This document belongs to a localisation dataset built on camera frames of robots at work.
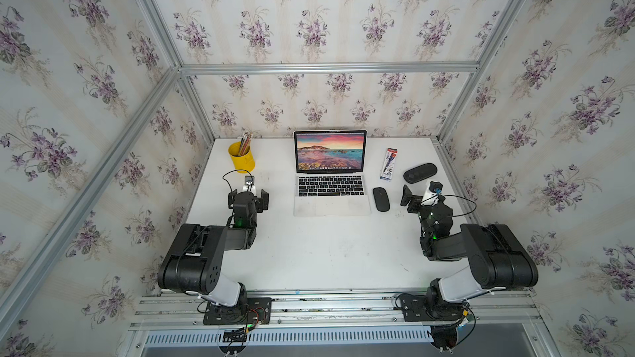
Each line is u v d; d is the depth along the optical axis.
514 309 0.75
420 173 1.04
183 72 0.93
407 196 0.86
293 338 0.76
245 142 0.99
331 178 1.04
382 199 0.98
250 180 0.80
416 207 0.80
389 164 1.08
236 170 0.82
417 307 0.73
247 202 0.73
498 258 0.45
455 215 0.68
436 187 0.75
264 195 0.93
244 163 1.01
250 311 0.73
